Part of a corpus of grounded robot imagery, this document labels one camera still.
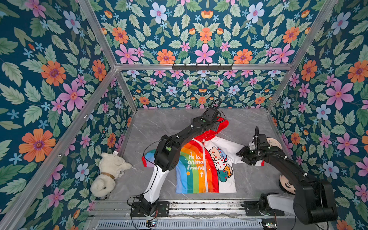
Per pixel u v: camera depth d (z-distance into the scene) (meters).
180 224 0.77
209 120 0.73
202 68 0.93
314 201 0.41
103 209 0.75
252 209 0.74
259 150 0.66
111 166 0.80
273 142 0.96
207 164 0.89
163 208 0.74
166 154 0.57
